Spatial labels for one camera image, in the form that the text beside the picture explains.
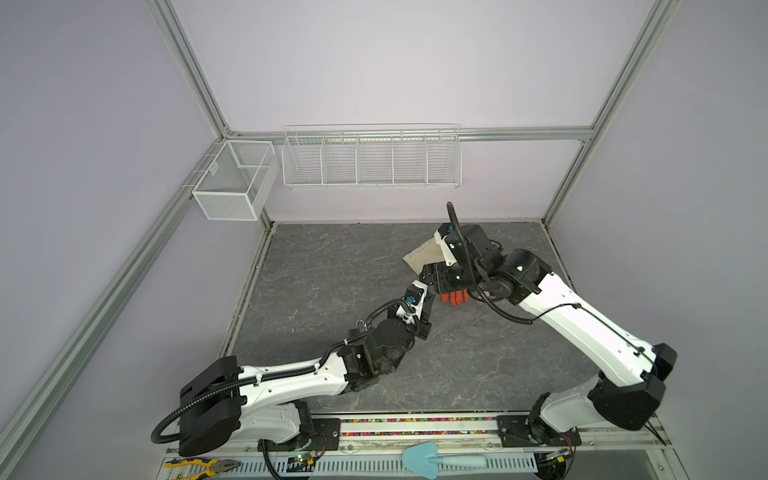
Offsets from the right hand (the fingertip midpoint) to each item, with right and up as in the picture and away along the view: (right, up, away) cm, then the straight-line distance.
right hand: (433, 276), depth 71 cm
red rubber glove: (+4, -4, -9) cm, 10 cm away
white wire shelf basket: (-16, +39, +31) cm, 52 cm away
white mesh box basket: (-63, +29, +31) cm, 76 cm away
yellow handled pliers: (-51, -44, -1) cm, 68 cm away
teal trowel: (-3, -43, -1) cm, 43 cm away
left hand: (-2, -5, 0) cm, 5 cm away
